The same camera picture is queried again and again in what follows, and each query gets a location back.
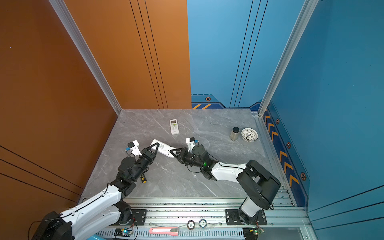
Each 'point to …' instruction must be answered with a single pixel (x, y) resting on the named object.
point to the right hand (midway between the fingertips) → (169, 154)
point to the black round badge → (191, 225)
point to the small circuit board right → (257, 231)
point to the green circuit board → (123, 232)
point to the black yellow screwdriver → (143, 178)
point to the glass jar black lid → (234, 134)
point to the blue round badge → (203, 223)
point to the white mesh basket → (249, 134)
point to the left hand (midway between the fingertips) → (159, 143)
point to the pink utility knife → (170, 231)
